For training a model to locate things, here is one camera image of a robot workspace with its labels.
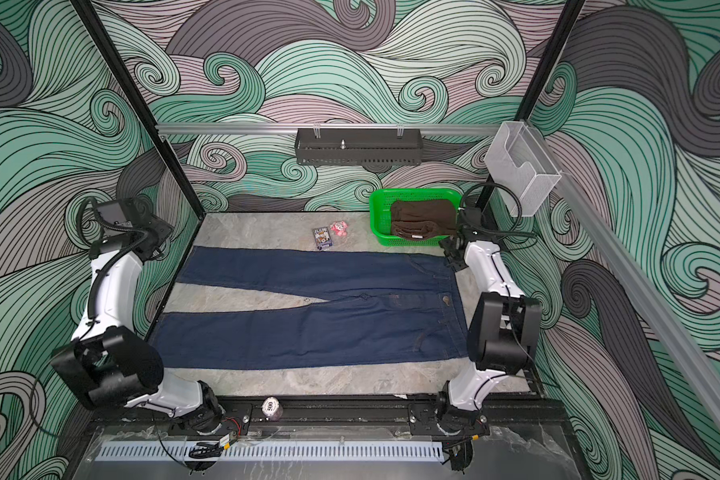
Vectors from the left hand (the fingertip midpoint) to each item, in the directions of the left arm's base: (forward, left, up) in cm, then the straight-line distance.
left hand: (159, 226), depth 80 cm
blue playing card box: (+18, -41, -25) cm, 51 cm away
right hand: (+4, -83, -12) cm, 84 cm away
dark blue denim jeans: (-10, -60, -24) cm, 65 cm away
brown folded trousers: (+23, -79, -19) cm, 85 cm away
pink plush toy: (+21, -48, -23) cm, 57 cm away
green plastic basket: (+31, -64, -23) cm, 75 cm away
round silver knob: (-40, -34, -20) cm, 56 cm away
